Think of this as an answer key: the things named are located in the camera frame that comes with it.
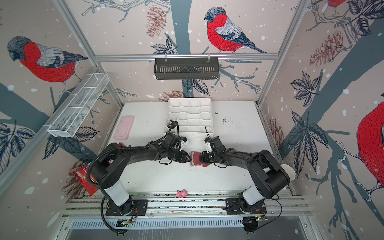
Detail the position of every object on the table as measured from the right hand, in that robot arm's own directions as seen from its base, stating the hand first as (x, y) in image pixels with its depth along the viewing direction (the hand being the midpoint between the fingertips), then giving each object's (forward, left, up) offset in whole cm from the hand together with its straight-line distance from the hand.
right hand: (200, 160), depth 90 cm
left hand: (-2, +6, +4) cm, 8 cm away
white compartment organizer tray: (+31, +6, +5) cm, 32 cm away
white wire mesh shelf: (+14, +65, +34) cm, 74 cm away
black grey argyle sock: (+22, +20, +7) cm, 30 cm away
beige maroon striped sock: (-1, +3, +2) cm, 4 cm away
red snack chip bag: (-14, +63, +8) cm, 65 cm away
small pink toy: (-20, +9, +2) cm, 22 cm away
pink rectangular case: (+17, +54, +5) cm, 57 cm away
